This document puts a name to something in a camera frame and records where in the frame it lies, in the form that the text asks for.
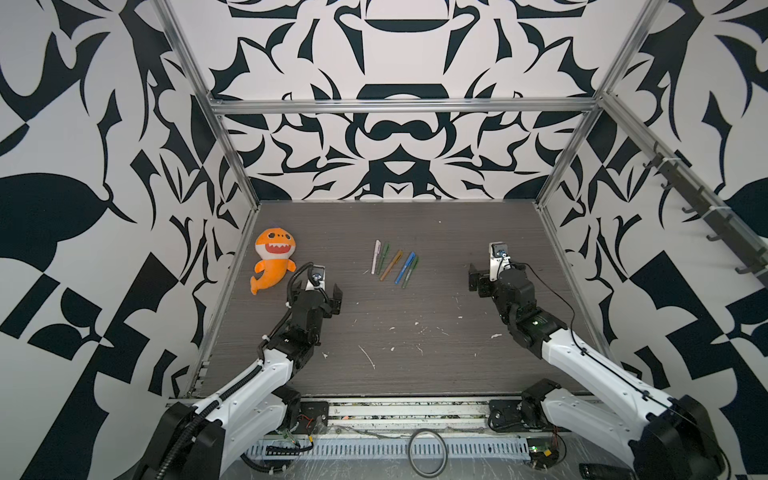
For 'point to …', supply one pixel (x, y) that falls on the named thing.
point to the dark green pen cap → (415, 263)
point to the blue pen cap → (410, 258)
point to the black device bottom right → (601, 471)
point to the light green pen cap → (385, 250)
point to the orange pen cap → (397, 258)
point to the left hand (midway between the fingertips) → (318, 280)
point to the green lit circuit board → (542, 453)
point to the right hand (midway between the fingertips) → (491, 261)
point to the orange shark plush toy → (275, 247)
